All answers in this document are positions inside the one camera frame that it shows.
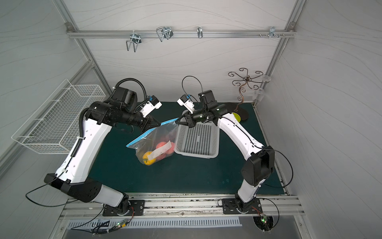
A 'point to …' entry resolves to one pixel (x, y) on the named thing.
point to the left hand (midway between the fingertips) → (157, 123)
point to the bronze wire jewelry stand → (241, 109)
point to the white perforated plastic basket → (202, 141)
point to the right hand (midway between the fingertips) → (177, 121)
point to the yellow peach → (147, 162)
